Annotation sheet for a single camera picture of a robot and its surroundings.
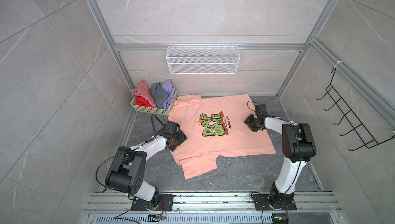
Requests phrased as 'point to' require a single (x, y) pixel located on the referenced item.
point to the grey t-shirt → (159, 94)
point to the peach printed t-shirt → (214, 127)
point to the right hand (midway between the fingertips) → (245, 120)
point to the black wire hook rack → (350, 118)
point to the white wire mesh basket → (203, 60)
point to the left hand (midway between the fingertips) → (183, 136)
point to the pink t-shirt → (144, 92)
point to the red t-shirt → (141, 101)
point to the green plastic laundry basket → (166, 111)
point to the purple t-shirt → (171, 90)
